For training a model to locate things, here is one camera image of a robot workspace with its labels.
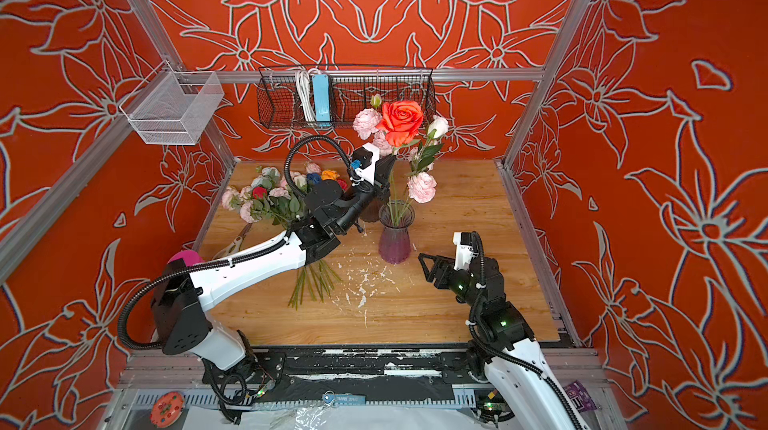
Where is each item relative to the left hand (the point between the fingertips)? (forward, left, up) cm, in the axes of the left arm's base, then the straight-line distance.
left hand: (391, 153), depth 64 cm
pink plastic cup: (-14, +53, -27) cm, 61 cm away
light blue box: (+30, +23, -7) cm, 39 cm away
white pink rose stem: (-1, -8, -9) cm, 12 cm away
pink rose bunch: (+13, +38, -34) cm, 53 cm away
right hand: (-12, -9, -25) cm, 29 cm away
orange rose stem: (+22, +22, -32) cm, 45 cm away
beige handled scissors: (-3, +50, -41) cm, 65 cm away
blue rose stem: (+24, +29, -36) cm, 52 cm away
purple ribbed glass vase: (-1, -2, -23) cm, 23 cm away
